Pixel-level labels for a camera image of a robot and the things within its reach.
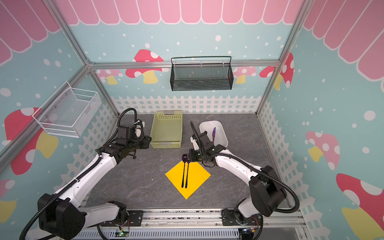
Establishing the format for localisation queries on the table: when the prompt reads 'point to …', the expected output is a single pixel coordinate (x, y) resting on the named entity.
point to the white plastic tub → (220, 137)
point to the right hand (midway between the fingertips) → (188, 155)
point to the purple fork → (188, 160)
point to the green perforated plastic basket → (167, 129)
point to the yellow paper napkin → (197, 175)
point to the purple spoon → (184, 158)
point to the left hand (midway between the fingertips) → (149, 141)
